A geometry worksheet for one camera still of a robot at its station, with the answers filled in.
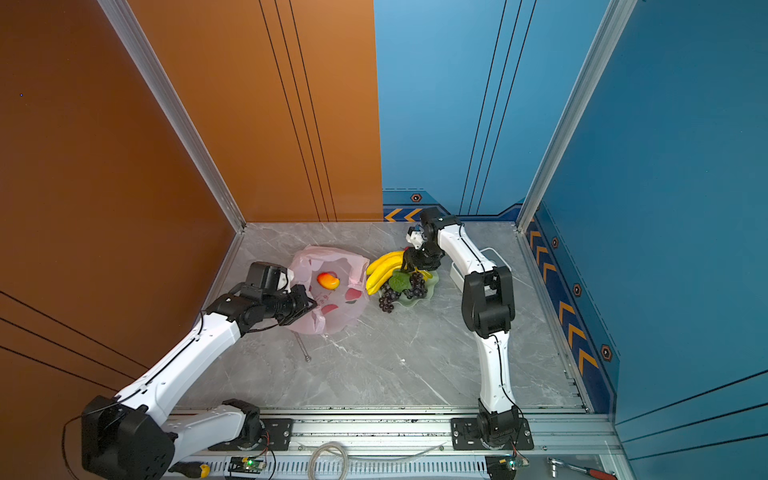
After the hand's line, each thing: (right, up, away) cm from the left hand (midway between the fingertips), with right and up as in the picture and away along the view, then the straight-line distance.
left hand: (319, 299), depth 81 cm
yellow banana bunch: (+16, +7, +11) cm, 20 cm away
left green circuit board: (-15, -38, -10) cm, 42 cm away
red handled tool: (+65, -37, -13) cm, 76 cm away
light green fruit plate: (+23, -3, +16) cm, 28 cm away
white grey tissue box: (+41, +4, +17) cm, 45 cm away
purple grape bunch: (+19, 0, +9) cm, 21 cm away
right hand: (+25, +7, +16) cm, 31 cm away
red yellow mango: (-2, +3, +19) cm, 19 cm away
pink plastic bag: (+1, -6, +15) cm, 17 cm away
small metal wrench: (-6, -17, +8) cm, 19 cm away
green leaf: (+22, +4, +9) cm, 24 cm away
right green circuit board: (+46, -38, -11) cm, 61 cm away
